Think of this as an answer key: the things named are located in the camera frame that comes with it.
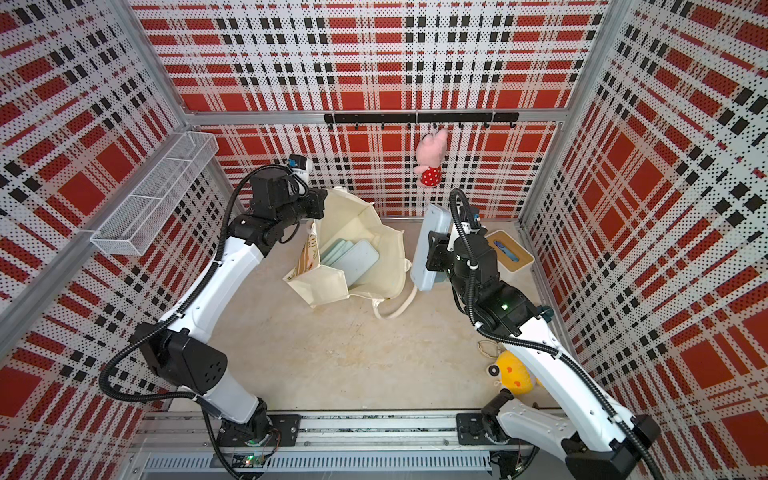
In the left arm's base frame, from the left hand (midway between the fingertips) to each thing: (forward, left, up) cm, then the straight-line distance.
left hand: (329, 190), depth 77 cm
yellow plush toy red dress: (-38, -48, -31) cm, 69 cm away
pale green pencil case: (-1, -4, -29) cm, 29 cm away
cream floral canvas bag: (+16, -1, -26) cm, 31 cm away
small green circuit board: (-56, +17, -35) cm, 68 cm away
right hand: (-16, -28, 0) cm, 32 cm away
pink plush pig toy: (+21, -28, -4) cm, 35 cm away
